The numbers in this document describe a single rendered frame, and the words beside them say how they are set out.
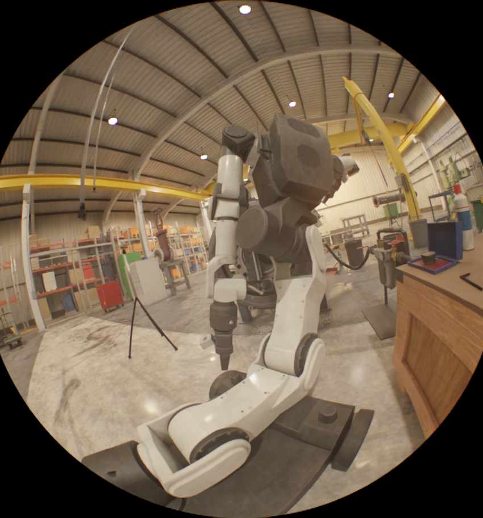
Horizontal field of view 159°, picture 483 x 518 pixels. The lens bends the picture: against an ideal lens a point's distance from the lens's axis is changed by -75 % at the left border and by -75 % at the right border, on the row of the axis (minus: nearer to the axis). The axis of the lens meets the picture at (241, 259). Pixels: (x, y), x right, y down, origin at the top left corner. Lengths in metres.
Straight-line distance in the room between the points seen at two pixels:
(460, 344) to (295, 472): 0.44
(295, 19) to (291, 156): 8.57
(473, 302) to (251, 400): 0.51
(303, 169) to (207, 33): 7.87
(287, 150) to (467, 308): 0.60
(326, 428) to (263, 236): 0.49
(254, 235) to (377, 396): 0.76
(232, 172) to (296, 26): 8.81
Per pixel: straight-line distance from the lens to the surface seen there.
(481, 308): 0.41
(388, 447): 0.72
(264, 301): 1.18
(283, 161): 0.52
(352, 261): 2.80
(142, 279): 4.63
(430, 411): 0.67
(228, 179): 0.56
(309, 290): 0.51
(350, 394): 0.83
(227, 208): 0.53
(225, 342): 0.55
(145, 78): 8.38
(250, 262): 1.11
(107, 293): 5.93
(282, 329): 0.53
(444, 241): 0.72
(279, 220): 0.43
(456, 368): 0.54
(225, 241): 0.50
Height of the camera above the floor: 0.66
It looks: 2 degrees down
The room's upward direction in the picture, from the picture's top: 16 degrees counter-clockwise
